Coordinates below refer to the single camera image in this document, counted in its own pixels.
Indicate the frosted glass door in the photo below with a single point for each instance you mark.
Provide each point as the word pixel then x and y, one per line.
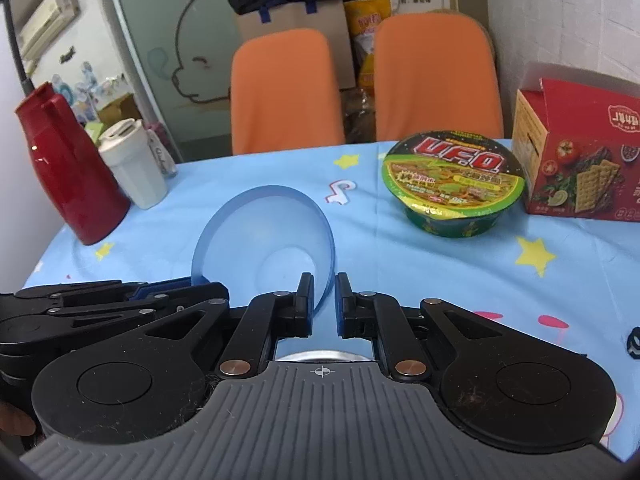
pixel 150 35

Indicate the small cardboard box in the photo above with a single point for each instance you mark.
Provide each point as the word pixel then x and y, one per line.
pixel 120 107

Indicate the green instant noodle bowl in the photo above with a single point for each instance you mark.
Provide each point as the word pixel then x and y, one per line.
pixel 450 180

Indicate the person's left hand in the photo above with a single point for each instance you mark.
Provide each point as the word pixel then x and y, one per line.
pixel 15 420

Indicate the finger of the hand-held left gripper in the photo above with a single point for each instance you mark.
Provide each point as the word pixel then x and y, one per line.
pixel 165 302
pixel 90 290

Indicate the stainless steel bowl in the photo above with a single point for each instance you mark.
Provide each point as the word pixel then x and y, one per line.
pixel 325 356

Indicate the blue cartoon tablecloth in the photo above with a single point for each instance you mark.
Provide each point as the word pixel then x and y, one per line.
pixel 400 270

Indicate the white air conditioner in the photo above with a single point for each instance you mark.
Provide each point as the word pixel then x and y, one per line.
pixel 47 20

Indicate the yellow snack bag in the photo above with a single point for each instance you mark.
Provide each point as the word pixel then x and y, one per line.
pixel 365 20

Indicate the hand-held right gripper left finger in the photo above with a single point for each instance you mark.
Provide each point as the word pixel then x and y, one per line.
pixel 300 305

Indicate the red thermos jug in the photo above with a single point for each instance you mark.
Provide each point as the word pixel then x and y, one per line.
pixel 65 175

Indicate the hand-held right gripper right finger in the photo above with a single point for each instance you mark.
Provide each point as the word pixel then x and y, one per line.
pixel 344 305

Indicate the orange chair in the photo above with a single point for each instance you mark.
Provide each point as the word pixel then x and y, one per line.
pixel 285 95
pixel 435 75

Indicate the white tumbler cup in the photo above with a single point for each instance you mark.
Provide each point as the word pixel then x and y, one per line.
pixel 135 175

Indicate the blue plastic bowl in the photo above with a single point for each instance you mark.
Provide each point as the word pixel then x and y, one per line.
pixel 260 240

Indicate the red cracker box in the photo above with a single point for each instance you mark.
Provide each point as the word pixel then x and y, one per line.
pixel 575 160

